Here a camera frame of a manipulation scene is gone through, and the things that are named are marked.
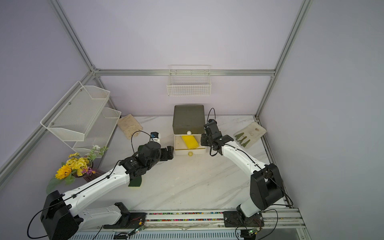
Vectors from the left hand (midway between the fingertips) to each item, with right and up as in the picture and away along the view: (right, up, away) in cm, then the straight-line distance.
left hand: (166, 150), depth 80 cm
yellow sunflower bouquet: (-37, -4, -15) cm, 41 cm away
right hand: (+23, +5, +8) cm, 25 cm away
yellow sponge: (+13, +4, +10) cm, 17 cm away
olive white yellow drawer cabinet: (+12, +15, +6) cm, 20 cm away
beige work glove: (-36, +14, +34) cm, 51 cm away
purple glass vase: (-32, -11, -14) cm, 37 cm away
